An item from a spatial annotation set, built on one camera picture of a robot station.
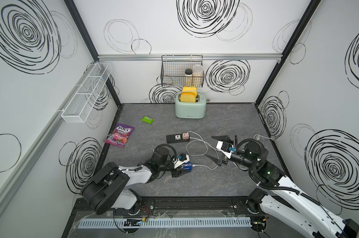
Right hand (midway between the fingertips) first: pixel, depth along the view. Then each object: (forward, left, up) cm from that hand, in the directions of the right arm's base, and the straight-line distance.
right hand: (210, 145), depth 65 cm
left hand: (-1, +10, -22) cm, 24 cm away
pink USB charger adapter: (+18, +12, -22) cm, 30 cm away
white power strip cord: (+21, -37, -24) cm, 49 cm away
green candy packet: (+34, +40, -26) cm, 59 cm away
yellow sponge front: (+41, +10, -9) cm, 43 cm away
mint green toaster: (+41, +8, -21) cm, 47 cm away
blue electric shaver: (-2, +10, -19) cm, 22 cm away
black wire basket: (+54, +20, +4) cm, 58 cm away
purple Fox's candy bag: (+20, +56, -25) cm, 64 cm away
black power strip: (+18, +18, -25) cm, 35 cm away
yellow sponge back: (+47, +12, -7) cm, 49 cm away
